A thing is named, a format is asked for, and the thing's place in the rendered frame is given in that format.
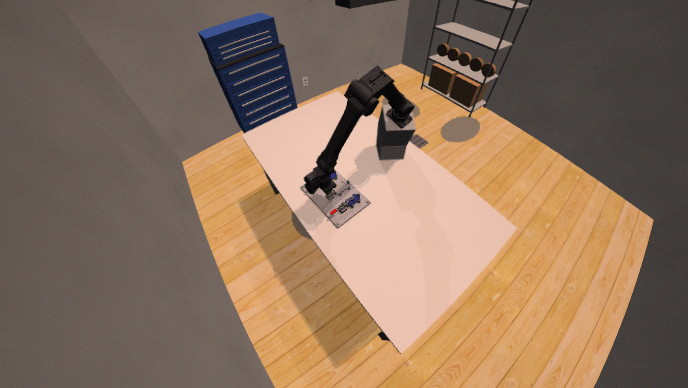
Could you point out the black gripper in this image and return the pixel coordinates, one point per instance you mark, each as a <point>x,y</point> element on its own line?
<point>332,185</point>

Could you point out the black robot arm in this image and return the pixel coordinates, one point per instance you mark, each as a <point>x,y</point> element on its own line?
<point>365,90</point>

